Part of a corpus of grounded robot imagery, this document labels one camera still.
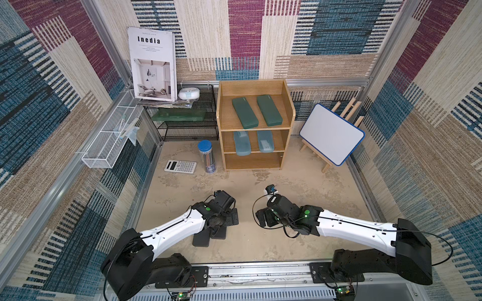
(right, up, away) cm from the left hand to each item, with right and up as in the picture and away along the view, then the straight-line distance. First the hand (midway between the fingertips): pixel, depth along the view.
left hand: (229, 218), depth 85 cm
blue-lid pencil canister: (-12, +32, +8) cm, 36 cm away
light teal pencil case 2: (+17, +34, +9) cm, 39 cm away
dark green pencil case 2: (+18, +48, +2) cm, 52 cm away
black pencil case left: (-12, -8, -3) cm, 14 cm away
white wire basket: (-60, +30, +5) cm, 67 cm away
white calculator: (-28, +22, +20) cm, 41 cm away
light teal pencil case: (+6, +34, +9) cm, 36 cm away
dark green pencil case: (+7, +48, +2) cm, 48 cm away
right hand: (+15, +5, -4) cm, 16 cm away
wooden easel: (+55, +46, +5) cm, 72 cm away
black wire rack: (-26, +44, +35) cm, 62 cm away
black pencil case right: (-5, -6, 0) cm, 8 cm away
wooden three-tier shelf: (0, +43, 0) cm, 43 cm away
